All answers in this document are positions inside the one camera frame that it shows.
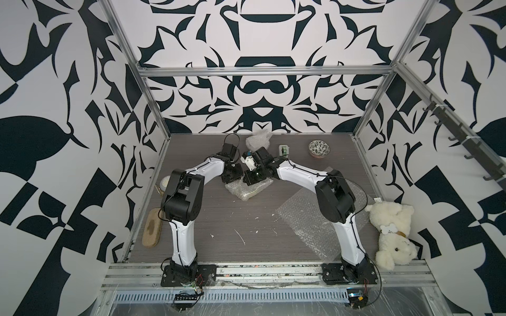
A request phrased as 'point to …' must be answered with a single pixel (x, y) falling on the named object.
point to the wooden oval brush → (153, 228)
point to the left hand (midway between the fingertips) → (239, 173)
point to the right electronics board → (358, 299)
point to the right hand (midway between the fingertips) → (242, 177)
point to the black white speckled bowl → (319, 148)
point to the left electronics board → (183, 300)
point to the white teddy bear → (393, 220)
